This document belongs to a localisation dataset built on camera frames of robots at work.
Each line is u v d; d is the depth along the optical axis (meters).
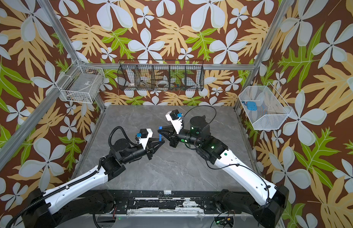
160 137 0.64
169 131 0.56
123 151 0.52
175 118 0.52
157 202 0.75
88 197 0.58
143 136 0.57
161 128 0.60
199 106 1.23
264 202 0.38
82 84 0.87
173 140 0.54
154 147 0.63
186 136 0.54
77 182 0.46
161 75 0.98
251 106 0.86
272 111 0.78
